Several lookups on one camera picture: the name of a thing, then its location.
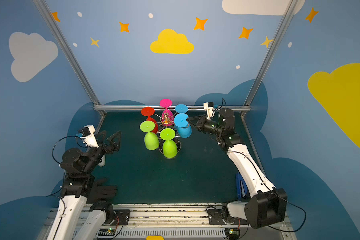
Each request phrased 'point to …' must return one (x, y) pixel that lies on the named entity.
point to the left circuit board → (106, 232)
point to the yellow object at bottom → (154, 237)
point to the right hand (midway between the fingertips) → (187, 118)
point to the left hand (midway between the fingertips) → (111, 131)
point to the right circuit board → (233, 233)
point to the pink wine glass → (167, 116)
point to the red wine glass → (149, 111)
